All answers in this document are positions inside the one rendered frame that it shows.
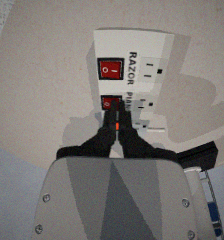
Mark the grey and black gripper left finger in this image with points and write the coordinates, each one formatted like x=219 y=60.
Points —
x=97 y=145

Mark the grey power strip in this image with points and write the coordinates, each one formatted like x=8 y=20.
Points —
x=131 y=65

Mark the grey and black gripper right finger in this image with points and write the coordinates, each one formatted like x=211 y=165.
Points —
x=136 y=147

